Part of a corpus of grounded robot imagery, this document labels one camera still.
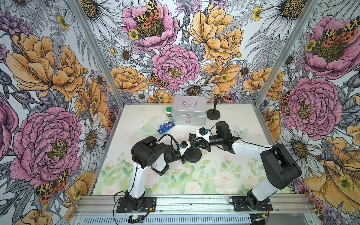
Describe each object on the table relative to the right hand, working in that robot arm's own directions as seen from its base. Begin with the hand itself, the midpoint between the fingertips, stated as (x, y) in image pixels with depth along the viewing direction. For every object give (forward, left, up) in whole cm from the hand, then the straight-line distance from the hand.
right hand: (194, 145), depth 83 cm
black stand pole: (0, +1, +7) cm, 8 cm away
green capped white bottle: (+29, +16, -2) cm, 33 cm away
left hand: (+1, 0, -10) cm, 10 cm away
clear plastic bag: (+21, +31, -11) cm, 39 cm away
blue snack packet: (+21, +19, -9) cm, 30 cm away
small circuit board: (-33, +33, -15) cm, 49 cm away
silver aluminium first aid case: (+30, +2, -3) cm, 31 cm away
